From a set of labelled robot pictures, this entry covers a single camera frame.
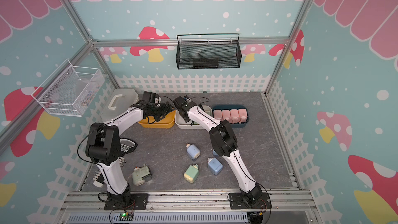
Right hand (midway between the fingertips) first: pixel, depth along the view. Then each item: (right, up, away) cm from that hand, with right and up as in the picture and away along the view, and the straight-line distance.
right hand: (195, 112), depth 100 cm
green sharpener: (-1, -30, -24) cm, 38 cm away
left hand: (-15, 0, -4) cm, 16 cm away
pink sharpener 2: (+20, -2, -1) cm, 20 cm away
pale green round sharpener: (-26, -31, -23) cm, 46 cm away
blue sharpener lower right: (+11, -27, -22) cm, 36 cm away
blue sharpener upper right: (+10, -16, -36) cm, 41 cm away
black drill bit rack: (-50, -35, -20) cm, 64 cm away
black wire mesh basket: (+1, +37, 0) cm, 37 cm away
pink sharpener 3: (+25, -2, -1) cm, 25 cm away
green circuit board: (-32, -49, -27) cm, 64 cm away
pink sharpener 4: (+31, -2, -1) cm, 31 cm away
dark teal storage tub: (+26, +4, +8) cm, 27 cm away
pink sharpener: (+14, -1, -1) cm, 14 cm away
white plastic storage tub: (-9, -7, -3) cm, 12 cm away
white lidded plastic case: (-50, +7, +1) cm, 51 cm away
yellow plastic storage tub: (-18, -6, -3) cm, 19 cm away
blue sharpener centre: (-1, -20, -17) cm, 27 cm away
